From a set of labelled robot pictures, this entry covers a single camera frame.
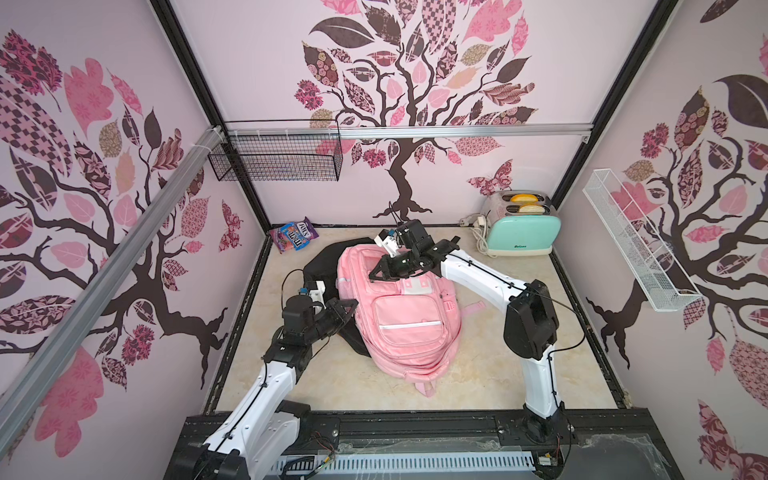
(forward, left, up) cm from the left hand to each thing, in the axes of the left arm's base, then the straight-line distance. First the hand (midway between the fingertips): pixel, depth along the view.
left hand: (357, 308), depth 80 cm
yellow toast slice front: (+36, -58, +3) cm, 68 cm away
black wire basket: (+69, +38, +3) cm, 79 cm away
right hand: (+8, -4, +2) cm, 9 cm away
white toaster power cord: (+40, -43, -7) cm, 59 cm away
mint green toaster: (+33, -55, 0) cm, 64 cm away
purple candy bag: (+39, +29, -12) cm, 50 cm away
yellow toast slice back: (+41, -57, +4) cm, 71 cm away
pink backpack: (-3, -14, -5) cm, 15 cm away
